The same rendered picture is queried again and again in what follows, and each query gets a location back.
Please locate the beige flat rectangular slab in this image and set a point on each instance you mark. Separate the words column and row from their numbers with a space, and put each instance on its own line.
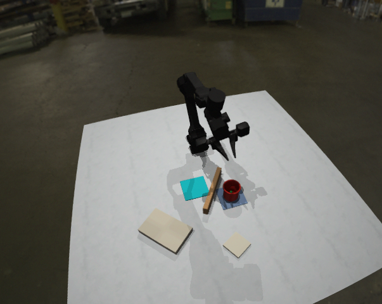
column 165, row 230

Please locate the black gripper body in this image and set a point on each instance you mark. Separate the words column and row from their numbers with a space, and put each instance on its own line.
column 243, row 129

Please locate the beige flat square tile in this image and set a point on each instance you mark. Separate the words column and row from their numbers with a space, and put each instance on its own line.
column 236, row 244

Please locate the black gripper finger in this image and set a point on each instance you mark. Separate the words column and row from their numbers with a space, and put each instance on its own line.
column 217, row 145
column 232, row 139

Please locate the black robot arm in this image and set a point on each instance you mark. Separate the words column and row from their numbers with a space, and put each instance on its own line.
column 211, row 99

